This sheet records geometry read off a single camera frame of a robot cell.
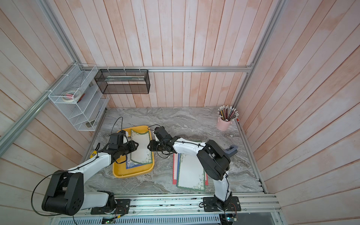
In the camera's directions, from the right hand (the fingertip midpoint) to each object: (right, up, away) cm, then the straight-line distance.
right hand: (149, 147), depth 88 cm
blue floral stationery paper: (-12, -11, 0) cm, 16 cm away
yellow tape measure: (-37, -5, +3) cm, 38 cm away
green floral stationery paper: (-5, -6, +3) cm, 8 cm away
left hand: (-8, 0, +2) cm, 9 cm away
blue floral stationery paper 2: (+19, -13, -2) cm, 23 cm away
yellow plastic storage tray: (-10, +10, +10) cm, 17 cm away
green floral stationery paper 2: (+26, -15, -4) cm, 31 cm away
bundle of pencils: (+55, +22, +13) cm, 61 cm away
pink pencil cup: (+52, +14, +16) cm, 57 cm away
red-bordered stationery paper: (+17, -14, -3) cm, 22 cm away
